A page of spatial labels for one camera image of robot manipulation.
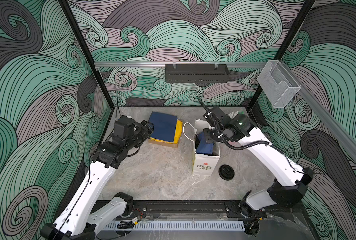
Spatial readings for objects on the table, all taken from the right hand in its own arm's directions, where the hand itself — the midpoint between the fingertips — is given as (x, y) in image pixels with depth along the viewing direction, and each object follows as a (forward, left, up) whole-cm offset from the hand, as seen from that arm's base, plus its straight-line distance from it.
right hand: (207, 136), depth 71 cm
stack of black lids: (-6, -16, -31) cm, 36 cm away
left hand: (+2, +26, +6) cm, 27 cm away
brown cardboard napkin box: (+9, +19, -24) cm, 32 cm away
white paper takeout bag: (-9, +1, -12) cm, 15 cm away
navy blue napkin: (-4, +3, -2) cm, 6 cm away
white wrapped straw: (+20, -19, -6) cm, 28 cm away
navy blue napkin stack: (+20, +23, -18) cm, 36 cm away
